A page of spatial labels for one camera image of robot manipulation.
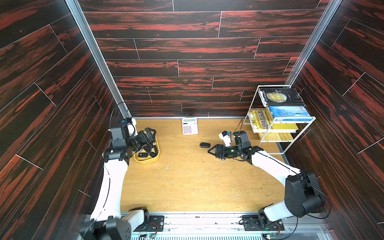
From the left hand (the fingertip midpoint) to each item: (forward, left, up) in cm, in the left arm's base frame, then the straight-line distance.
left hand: (150, 133), depth 76 cm
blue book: (+11, -72, +6) cm, 73 cm away
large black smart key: (+13, -30, -28) cm, 43 cm away
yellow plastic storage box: (+9, +5, -25) cm, 27 cm away
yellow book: (+20, -64, -8) cm, 68 cm away
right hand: (0, -35, -15) cm, 38 cm away
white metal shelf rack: (+20, -87, -31) cm, 95 cm away
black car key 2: (+3, +5, -26) cm, 27 cm away
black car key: (+3, +12, -26) cm, 29 cm away
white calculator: (+28, -19, -25) cm, 42 cm away
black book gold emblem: (+23, -72, +7) cm, 76 cm away
